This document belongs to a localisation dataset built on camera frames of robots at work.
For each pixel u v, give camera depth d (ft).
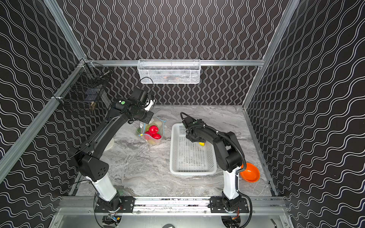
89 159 1.41
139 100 2.01
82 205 2.47
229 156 1.69
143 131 3.09
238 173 1.78
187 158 2.97
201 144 3.10
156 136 2.93
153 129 2.87
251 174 2.68
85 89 3.17
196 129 2.22
